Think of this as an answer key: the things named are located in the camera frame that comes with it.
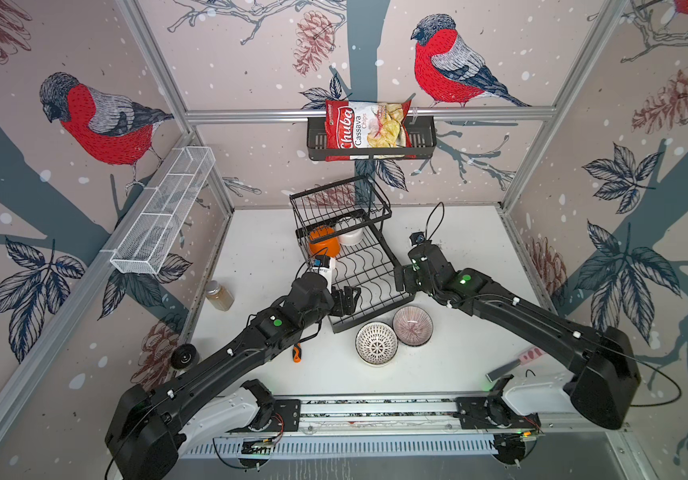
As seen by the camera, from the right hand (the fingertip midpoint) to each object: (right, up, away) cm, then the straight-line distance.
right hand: (404, 274), depth 82 cm
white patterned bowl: (-8, -19, 0) cm, 21 cm away
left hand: (-15, -3, -7) cm, 17 cm away
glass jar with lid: (-55, -7, +6) cm, 56 cm away
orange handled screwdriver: (-30, -22, +1) cm, 38 cm away
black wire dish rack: (-9, +1, +19) cm, 22 cm away
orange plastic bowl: (-22, +7, +18) cm, 30 cm away
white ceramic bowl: (-15, +10, +22) cm, 29 cm away
